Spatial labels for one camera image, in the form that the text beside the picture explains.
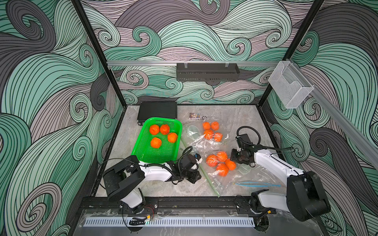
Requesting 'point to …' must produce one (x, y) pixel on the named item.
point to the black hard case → (156, 109)
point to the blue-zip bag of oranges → (245, 179)
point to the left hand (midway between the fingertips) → (200, 175)
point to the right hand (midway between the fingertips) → (231, 159)
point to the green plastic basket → (168, 152)
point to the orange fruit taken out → (154, 129)
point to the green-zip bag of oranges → (218, 168)
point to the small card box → (194, 116)
